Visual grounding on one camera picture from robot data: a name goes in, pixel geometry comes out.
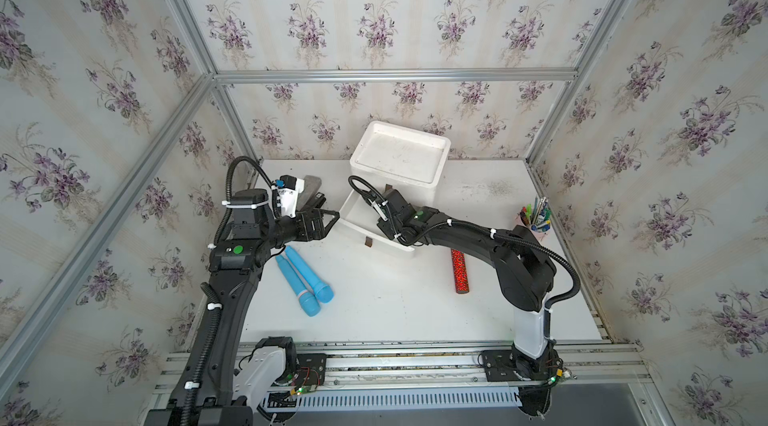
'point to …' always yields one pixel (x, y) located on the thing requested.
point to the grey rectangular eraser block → (311, 187)
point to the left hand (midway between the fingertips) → (325, 216)
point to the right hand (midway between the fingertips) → (392, 216)
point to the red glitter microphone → (461, 277)
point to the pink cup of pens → (536, 217)
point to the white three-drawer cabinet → (408, 162)
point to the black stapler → (320, 200)
